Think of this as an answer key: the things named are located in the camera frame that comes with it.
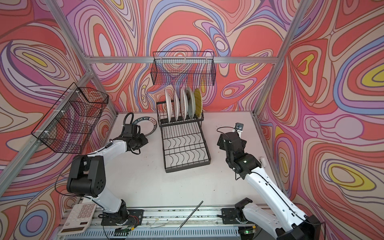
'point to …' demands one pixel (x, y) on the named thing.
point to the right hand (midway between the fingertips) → (230, 139)
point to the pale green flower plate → (191, 103)
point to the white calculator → (79, 218)
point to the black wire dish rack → (184, 141)
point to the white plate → (169, 104)
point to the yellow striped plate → (198, 102)
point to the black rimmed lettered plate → (148, 125)
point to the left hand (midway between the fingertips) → (147, 138)
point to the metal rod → (194, 210)
